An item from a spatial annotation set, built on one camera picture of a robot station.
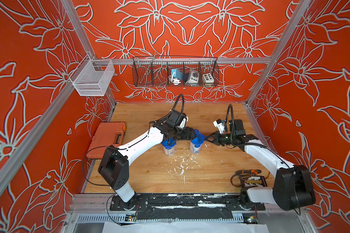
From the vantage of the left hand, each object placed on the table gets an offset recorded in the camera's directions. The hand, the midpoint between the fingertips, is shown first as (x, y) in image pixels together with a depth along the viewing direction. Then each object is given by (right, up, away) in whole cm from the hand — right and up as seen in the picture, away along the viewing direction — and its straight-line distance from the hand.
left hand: (192, 135), depth 80 cm
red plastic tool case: (-56, -2, +17) cm, 58 cm away
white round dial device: (+2, +35, +11) cm, 37 cm away
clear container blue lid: (+2, -5, 0) cm, 5 cm away
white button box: (+12, +36, +15) cm, 41 cm away
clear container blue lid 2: (-13, -6, -1) cm, 15 cm away
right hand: (+6, -2, +1) cm, 7 cm away
